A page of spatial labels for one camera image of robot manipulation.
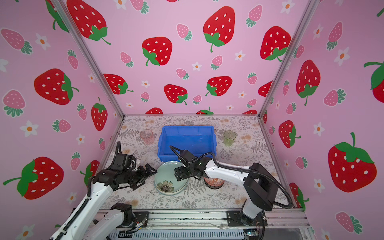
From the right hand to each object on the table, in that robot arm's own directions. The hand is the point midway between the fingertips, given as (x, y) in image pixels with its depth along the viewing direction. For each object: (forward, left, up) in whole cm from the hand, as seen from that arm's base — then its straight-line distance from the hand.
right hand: (179, 173), depth 82 cm
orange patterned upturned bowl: (-3, -19, -1) cm, 19 cm away
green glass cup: (+33, -29, -5) cm, 44 cm away
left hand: (-5, +13, +4) cm, 15 cm away
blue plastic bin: (+30, -6, -8) cm, 31 cm away
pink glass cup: (+32, +34, -11) cm, 48 cm away
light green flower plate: (-4, +8, -5) cm, 10 cm away
